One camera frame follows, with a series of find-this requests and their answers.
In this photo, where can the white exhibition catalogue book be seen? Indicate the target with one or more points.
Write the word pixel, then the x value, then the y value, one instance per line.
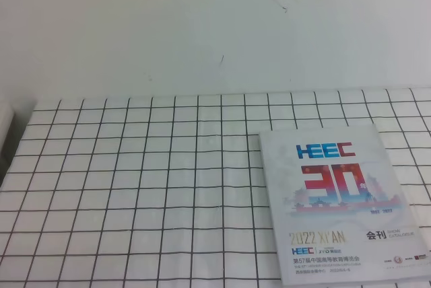
pixel 338 211

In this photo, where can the white black-grid tablecloth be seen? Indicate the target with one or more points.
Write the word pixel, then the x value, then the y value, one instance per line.
pixel 169 191

